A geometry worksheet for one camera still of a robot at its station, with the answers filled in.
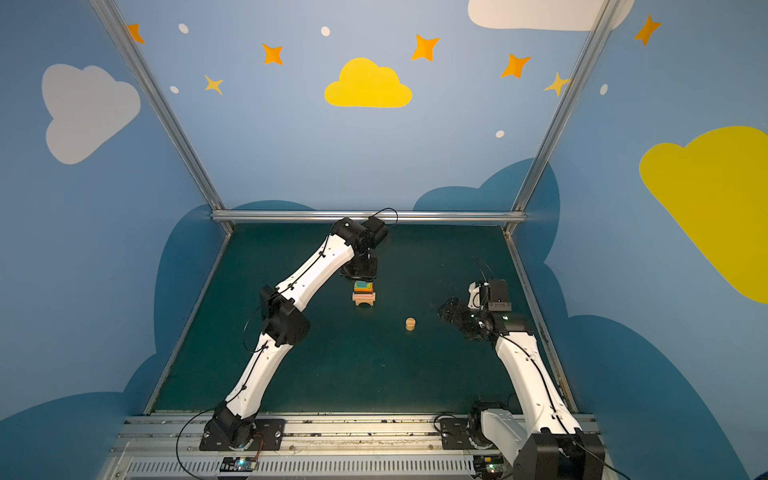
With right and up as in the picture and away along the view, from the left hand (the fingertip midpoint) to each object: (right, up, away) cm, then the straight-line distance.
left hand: (369, 279), depth 91 cm
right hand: (+24, -9, -8) cm, 27 cm away
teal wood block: (-3, -2, +2) cm, 4 cm away
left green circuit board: (-30, -43, -20) cm, 56 cm away
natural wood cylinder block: (+13, -14, +2) cm, 19 cm away
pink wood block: (-2, -5, +4) cm, 7 cm away
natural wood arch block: (-2, -7, +5) cm, 9 cm away
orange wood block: (-2, -4, +2) cm, 5 cm away
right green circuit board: (+32, -44, -19) cm, 57 cm away
